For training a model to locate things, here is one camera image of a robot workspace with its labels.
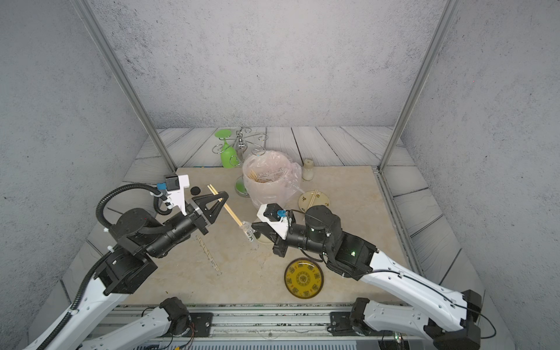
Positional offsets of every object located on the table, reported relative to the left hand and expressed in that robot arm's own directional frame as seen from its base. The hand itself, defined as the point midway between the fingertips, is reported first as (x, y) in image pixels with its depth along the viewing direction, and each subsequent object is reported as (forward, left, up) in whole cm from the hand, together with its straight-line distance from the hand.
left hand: (228, 197), depth 53 cm
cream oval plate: (+31, -27, -41) cm, 59 cm away
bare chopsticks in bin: (+34, 0, -28) cm, 44 cm away
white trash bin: (+33, -8, -28) cm, 44 cm away
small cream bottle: (+44, -26, -37) cm, 63 cm away
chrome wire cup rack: (+41, +4, -15) cm, 44 cm away
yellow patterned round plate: (-5, -20, -44) cm, 48 cm away
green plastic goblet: (+47, +12, -29) cm, 57 cm away
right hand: (-4, -6, -7) cm, 10 cm away
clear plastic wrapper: (-3, -4, -10) cm, 11 cm away
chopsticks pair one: (+6, +18, -44) cm, 48 cm away
